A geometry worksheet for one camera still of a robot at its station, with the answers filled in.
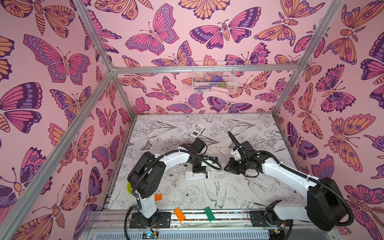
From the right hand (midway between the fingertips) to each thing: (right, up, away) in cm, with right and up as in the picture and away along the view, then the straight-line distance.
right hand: (224, 167), depth 82 cm
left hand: (-10, -1, +6) cm, 12 cm away
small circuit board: (-39, -30, -10) cm, 50 cm away
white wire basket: (-2, +55, +14) cm, 57 cm away
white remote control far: (-15, +20, +27) cm, 36 cm away
